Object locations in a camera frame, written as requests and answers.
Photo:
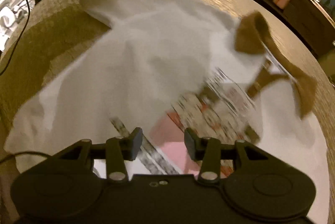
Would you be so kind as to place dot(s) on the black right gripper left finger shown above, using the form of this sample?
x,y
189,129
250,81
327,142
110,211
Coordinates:
x,y
119,150

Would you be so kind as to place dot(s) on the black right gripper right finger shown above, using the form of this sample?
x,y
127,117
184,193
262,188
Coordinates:
x,y
206,150

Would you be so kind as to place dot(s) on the white garment with brown collar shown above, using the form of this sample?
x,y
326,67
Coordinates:
x,y
164,65

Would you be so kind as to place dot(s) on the white clothes pile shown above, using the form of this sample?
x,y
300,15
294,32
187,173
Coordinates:
x,y
12,14

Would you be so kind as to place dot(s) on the lace patterned tablecloth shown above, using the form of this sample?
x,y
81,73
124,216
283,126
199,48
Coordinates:
x,y
59,30

